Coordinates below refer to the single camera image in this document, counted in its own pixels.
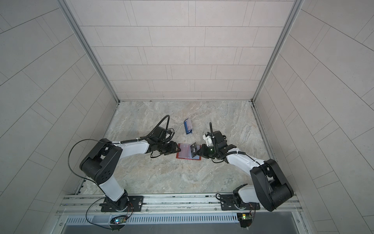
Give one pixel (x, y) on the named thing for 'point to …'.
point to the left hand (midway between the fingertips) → (182, 149)
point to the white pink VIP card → (189, 124)
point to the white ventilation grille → (158, 218)
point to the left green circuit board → (119, 220)
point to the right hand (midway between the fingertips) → (196, 153)
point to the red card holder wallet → (185, 152)
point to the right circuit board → (245, 219)
